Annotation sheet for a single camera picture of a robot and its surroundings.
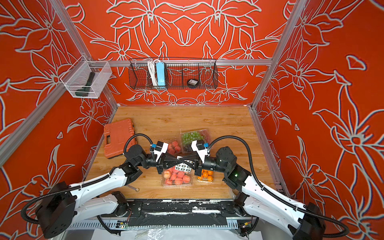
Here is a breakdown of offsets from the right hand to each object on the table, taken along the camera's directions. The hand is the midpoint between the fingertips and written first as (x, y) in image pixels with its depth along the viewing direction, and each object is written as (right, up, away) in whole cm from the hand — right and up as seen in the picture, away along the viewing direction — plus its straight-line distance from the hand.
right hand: (180, 158), depth 61 cm
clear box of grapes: (+2, +5, +33) cm, 33 cm away
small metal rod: (-25, -22, +18) cm, 38 cm away
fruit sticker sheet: (+1, -5, +5) cm, 7 cm away
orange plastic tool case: (-46, +5, +39) cm, 61 cm away
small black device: (+6, +41, +34) cm, 54 cm away
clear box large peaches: (-5, -16, +18) cm, 24 cm away
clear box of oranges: (+13, -16, +20) cm, 29 cm away
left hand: (0, -2, +3) cm, 3 cm away
